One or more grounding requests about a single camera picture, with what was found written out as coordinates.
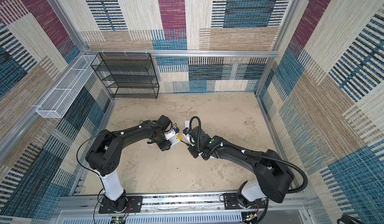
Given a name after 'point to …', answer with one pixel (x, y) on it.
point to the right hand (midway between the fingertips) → (194, 148)
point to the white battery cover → (187, 124)
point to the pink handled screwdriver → (180, 138)
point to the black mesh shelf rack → (127, 75)
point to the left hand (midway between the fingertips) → (165, 142)
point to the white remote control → (174, 140)
